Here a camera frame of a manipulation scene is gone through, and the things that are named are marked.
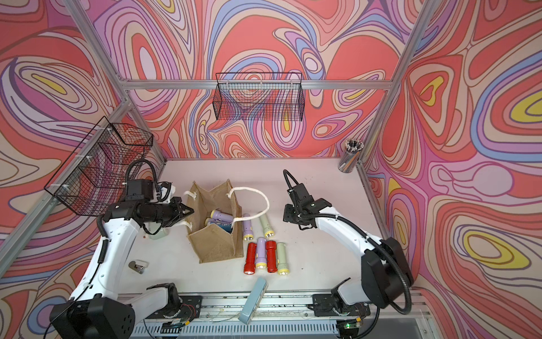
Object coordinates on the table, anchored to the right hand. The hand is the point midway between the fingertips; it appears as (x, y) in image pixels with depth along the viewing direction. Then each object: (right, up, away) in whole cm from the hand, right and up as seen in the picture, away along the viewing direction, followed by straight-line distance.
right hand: (290, 221), depth 85 cm
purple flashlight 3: (-12, -15, -4) cm, 19 cm away
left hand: (-36, +6, -10) cm, 37 cm away
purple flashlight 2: (-18, -6, +3) cm, 19 cm away
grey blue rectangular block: (-14, -27, -11) cm, 32 cm away
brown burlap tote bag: (-29, -7, -8) cm, 31 cm away
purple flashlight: (-32, +1, +8) cm, 33 cm away
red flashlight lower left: (-16, -16, -5) cm, 23 cm away
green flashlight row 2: (-4, -15, -3) cm, 15 cm away
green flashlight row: (-9, -5, +3) cm, 11 cm away
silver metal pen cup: (+32, +29, +19) cm, 47 cm away
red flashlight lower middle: (-8, -10, -1) cm, 13 cm away
